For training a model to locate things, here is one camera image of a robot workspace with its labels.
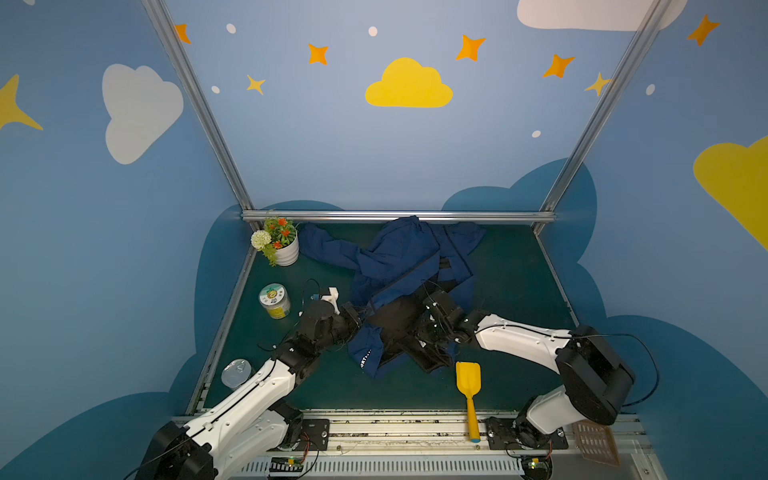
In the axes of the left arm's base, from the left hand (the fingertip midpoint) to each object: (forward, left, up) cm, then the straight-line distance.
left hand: (372, 306), depth 78 cm
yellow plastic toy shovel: (-13, -27, -18) cm, 35 cm away
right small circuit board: (-33, -42, -20) cm, 57 cm away
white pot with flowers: (+27, +33, -4) cm, 43 cm away
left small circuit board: (-33, +20, -20) cm, 44 cm away
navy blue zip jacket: (+22, -9, -10) cm, 25 cm away
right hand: (-1, -12, -12) cm, 17 cm away
